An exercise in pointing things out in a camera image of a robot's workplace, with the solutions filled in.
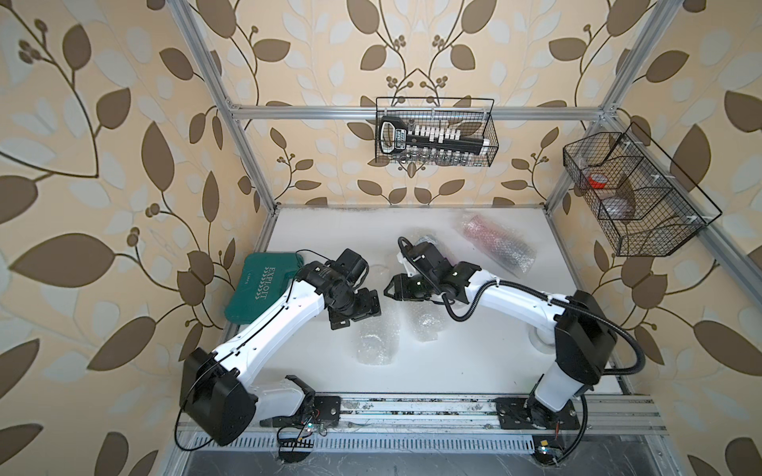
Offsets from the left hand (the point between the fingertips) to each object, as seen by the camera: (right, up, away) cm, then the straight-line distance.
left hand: (366, 313), depth 76 cm
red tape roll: (+63, +36, +5) cm, 73 cm away
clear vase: (+16, -3, +6) cm, 17 cm away
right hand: (+6, +4, +6) cm, 9 cm away
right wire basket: (+70, +29, -2) cm, 76 cm away
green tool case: (-34, +5, +15) cm, 38 cm away
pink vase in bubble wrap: (+44, +17, +21) cm, 51 cm away
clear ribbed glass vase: (+3, -8, +3) cm, 9 cm away
